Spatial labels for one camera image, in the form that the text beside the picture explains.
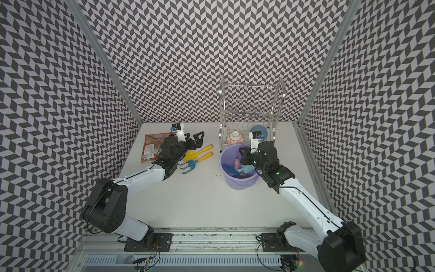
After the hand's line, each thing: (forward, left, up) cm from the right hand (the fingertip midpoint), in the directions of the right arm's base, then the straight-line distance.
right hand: (240, 152), depth 78 cm
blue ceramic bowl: (+31, -16, -17) cm, 39 cm away
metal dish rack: (+18, -5, +7) cm, 20 cm away
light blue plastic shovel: (-2, -4, -13) cm, 13 cm away
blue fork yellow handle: (+7, +28, -21) cm, 35 cm away
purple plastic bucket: (+2, +4, -4) cm, 7 cm away
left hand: (+12, +21, 0) cm, 24 cm away
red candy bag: (+17, +53, -17) cm, 58 cm away
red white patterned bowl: (+19, +1, -12) cm, 23 cm away
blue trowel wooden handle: (-1, +3, -16) cm, 16 cm away
